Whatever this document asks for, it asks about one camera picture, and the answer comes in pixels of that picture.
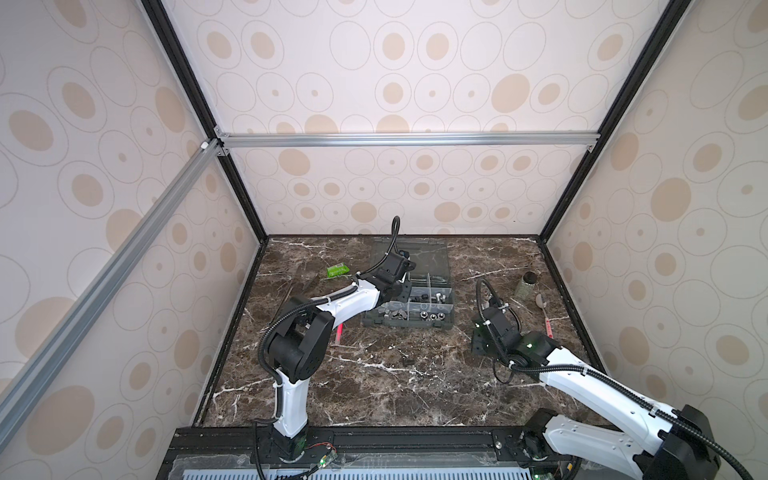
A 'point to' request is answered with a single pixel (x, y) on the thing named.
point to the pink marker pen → (339, 333)
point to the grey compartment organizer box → (426, 299)
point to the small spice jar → (525, 288)
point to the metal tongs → (288, 292)
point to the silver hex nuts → (425, 314)
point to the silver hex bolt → (441, 297)
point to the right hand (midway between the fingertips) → (479, 335)
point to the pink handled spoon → (540, 303)
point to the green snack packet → (336, 270)
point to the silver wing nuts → (399, 314)
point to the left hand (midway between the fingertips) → (411, 280)
